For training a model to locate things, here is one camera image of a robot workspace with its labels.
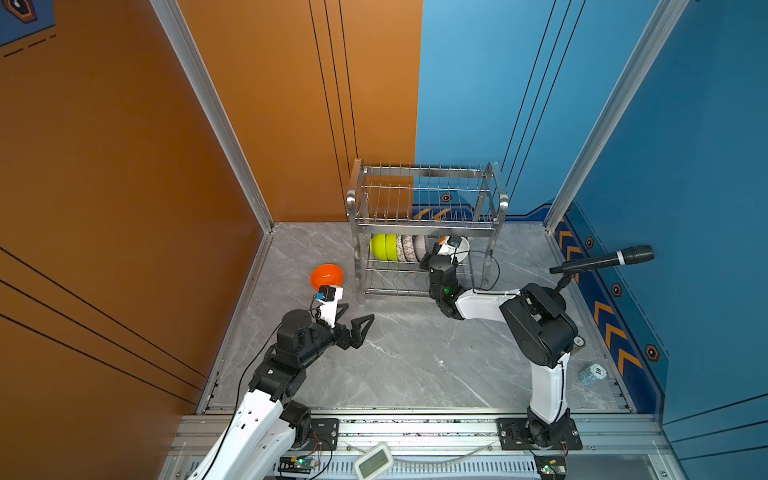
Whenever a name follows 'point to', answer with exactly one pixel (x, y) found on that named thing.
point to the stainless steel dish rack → (406, 219)
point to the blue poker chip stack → (589, 375)
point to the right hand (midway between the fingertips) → (435, 244)
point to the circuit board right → (551, 467)
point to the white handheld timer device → (375, 462)
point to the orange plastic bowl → (327, 275)
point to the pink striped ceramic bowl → (420, 246)
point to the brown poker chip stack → (579, 341)
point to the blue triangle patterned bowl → (409, 248)
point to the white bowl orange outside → (463, 249)
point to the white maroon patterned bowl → (400, 249)
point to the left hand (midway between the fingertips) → (361, 309)
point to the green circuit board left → (300, 465)
